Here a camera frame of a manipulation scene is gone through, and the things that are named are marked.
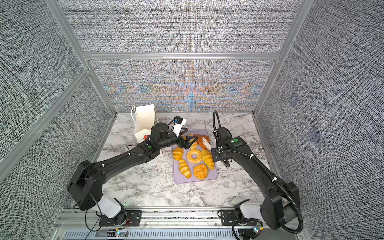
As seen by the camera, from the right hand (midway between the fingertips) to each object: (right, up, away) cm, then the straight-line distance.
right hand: (219, 154), depth 82 cm
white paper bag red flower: (-45, +21, +12) cm, 51 cm away
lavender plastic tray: (-13, -8, +8) cm, 17 cm away
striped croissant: (-19, -9, +4) cm, 22 cm away
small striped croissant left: (-24, -2, +12) cm, 27 cm away
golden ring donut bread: (-13, -4, +13) cm, 19 cm away
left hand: (-14, +11, -5) cm, 19 cm away
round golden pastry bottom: (-10, -10, +3) cm, 15 cm away
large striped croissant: (-6, -3, +7) cm, 10 cm away
